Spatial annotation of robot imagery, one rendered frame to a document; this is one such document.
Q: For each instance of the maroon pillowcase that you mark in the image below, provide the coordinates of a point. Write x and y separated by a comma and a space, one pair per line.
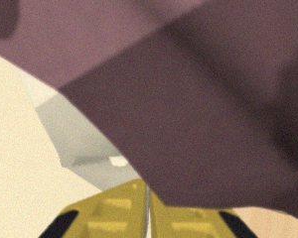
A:
199, 96

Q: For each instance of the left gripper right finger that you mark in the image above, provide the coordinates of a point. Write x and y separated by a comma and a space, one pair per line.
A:
180, 222

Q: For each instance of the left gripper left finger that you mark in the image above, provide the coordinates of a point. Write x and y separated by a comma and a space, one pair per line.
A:
118, 212

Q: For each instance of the cream pillow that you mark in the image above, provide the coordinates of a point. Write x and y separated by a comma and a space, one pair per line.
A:
81, 147

